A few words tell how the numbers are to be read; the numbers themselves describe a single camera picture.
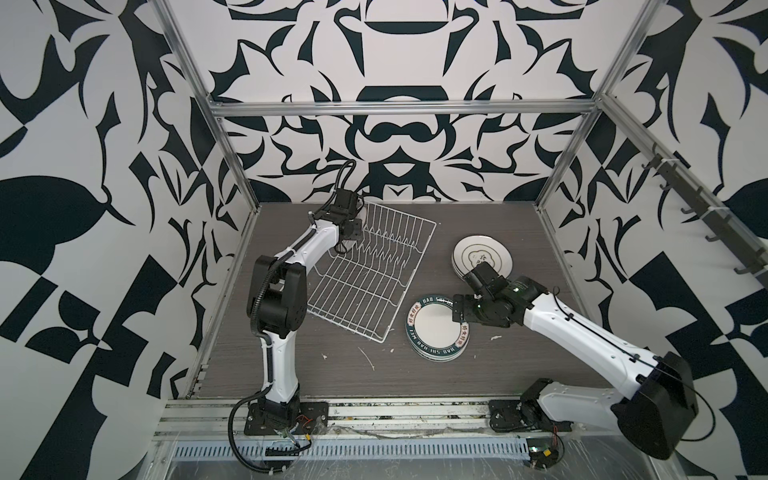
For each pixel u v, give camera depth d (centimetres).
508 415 74
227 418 68
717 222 57
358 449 71
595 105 91
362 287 95
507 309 55
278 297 53
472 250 103
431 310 88
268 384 60
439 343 83
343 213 76
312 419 73
